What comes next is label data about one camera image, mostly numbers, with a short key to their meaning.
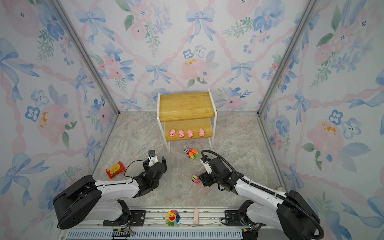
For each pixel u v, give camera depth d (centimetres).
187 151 95
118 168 88
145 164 78
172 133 85
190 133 85
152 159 73
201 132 86
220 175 64
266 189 49
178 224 73
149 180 66
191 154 95
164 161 80
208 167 76
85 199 44
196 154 95
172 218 74
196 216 74
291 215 41
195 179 84
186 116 74
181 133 85
